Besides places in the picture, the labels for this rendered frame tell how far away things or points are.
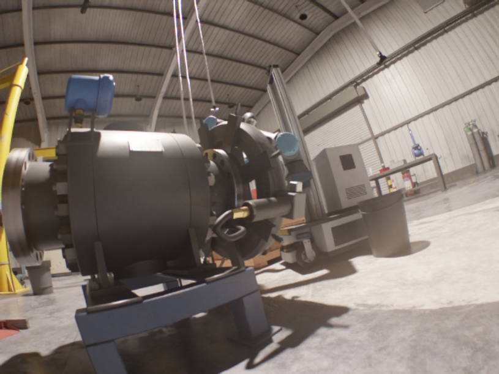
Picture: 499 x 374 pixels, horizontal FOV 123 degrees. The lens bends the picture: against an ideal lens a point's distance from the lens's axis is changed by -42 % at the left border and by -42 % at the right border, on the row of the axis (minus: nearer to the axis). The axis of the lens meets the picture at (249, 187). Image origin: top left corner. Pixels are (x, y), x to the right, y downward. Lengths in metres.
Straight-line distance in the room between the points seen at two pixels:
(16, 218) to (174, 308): 0.56
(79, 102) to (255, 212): 0.72
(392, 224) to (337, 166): 0.69
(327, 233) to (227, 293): 1.06
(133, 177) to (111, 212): 0.13
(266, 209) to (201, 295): 0.36
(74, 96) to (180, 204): 0.55
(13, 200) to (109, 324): 0.47
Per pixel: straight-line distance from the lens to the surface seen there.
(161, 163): 0.81
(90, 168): 0.76
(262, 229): 0.98
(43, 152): 12.69
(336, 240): 1.66
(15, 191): 0.83
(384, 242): 1.45
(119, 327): 0.62
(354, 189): 1.87
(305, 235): 1.63
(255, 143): 1.03
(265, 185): 0.98
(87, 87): 0.90
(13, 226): 0.84
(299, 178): 1.63
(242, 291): 0.75
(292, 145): 1.51
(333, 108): 10.32
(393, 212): 1.43
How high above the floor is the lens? 0.37
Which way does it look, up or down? 10 degrees up
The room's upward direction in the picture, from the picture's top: 13 degrees counter-clockwise
